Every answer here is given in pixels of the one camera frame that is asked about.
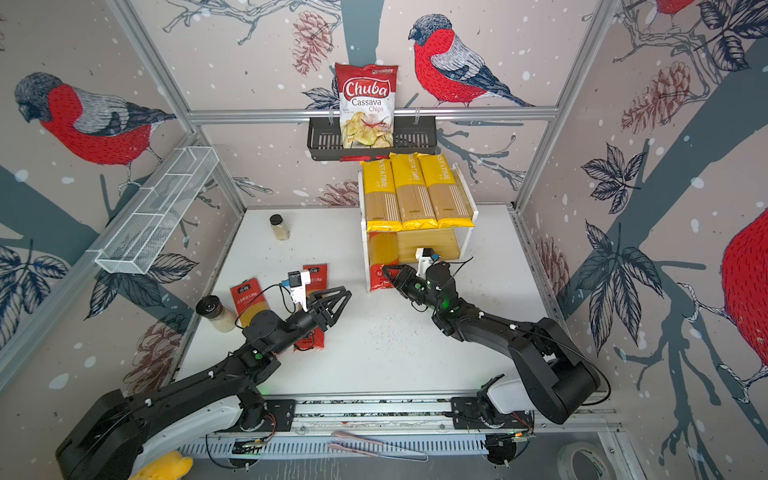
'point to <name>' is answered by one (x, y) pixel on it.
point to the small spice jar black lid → (280, 230)
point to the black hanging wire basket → (411, 136)
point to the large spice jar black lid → (221, 317)
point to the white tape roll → (565, 469)
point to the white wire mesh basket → (141, 233)
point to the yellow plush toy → (169, 466)
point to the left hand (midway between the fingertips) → (345, 296)
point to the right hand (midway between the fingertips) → (380, 277)
